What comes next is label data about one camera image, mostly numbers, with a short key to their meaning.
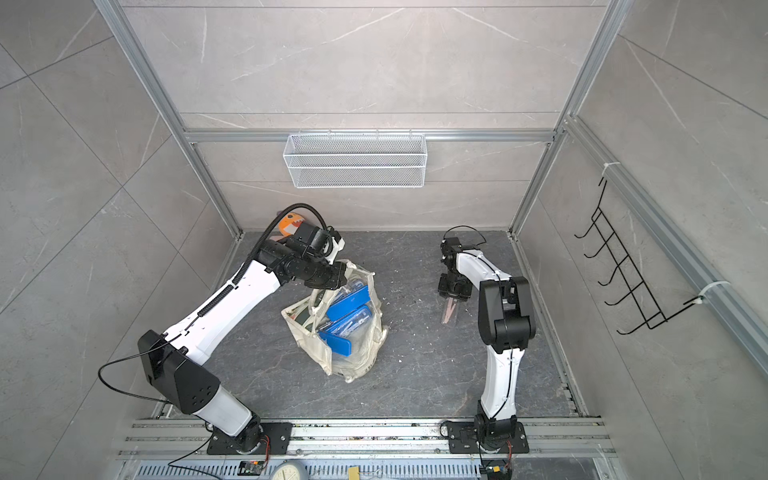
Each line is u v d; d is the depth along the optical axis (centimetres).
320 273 65
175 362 41
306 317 77
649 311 61
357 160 101
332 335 85
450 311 93
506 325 56
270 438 73
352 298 88
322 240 63
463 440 73
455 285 89
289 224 110
